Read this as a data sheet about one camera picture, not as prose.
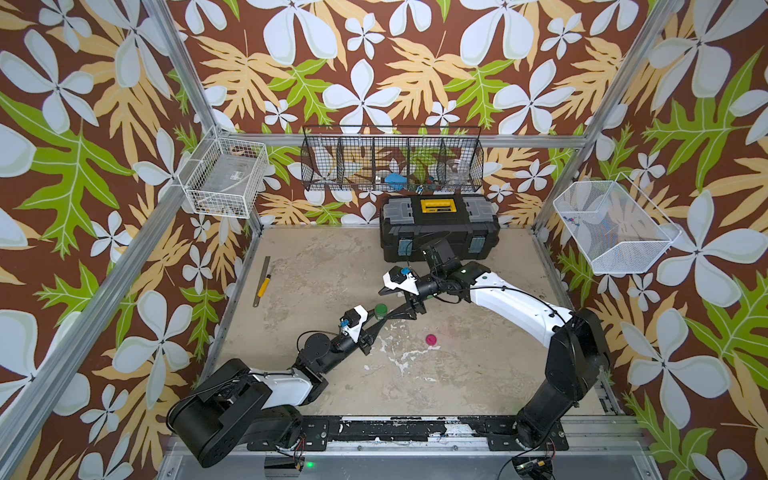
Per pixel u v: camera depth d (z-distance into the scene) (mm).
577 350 451
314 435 739
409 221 985
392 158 996
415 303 676
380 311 743
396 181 935
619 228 816
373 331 707
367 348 719
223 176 866
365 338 702
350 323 650
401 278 648
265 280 1039
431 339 903
